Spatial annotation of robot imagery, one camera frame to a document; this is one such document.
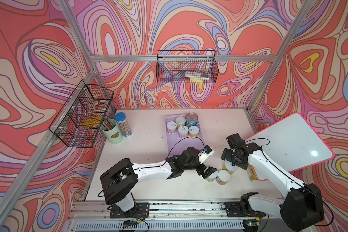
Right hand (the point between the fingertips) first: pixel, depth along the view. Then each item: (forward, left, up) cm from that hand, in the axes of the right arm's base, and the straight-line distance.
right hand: (232, 163), depth 82 cm
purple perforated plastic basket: (+2, +32, +19) cm, 37 cm away
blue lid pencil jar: (+28, +67, +12) cm, 74 cm away
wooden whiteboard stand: (-7, -11, -4) cm, 14 cm away
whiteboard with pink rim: (-1, -22, +22) cm, 31 cm away
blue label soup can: (+31, +21, +4) cm, 38 cm away
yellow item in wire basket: (+14, +74, +25) cm, 79 cm away
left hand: (-3, +13, +7) cm, 15 cm away
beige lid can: (-8, +7, -1) cm, 10 cm away
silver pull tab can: (+26, +27, -2) cm, 37 cm away
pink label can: (+29, +35, 0) cm, 45 cm away
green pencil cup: (+21, +73, +7) cm, 76 cm away
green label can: (-7, +13, 0) cm, 15 cm away
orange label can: (+24, +20, -1) cm, 31 cm away
